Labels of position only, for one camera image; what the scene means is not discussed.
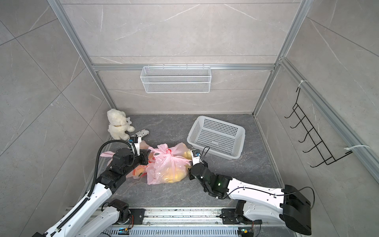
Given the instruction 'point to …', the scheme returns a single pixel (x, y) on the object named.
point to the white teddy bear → (118, 124)
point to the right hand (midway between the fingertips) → (191, 162)
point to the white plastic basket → (225, 140)
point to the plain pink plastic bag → (168, 165)
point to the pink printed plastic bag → (139, 171)
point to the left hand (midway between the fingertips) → (149, 146)
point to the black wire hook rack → (313, 134)
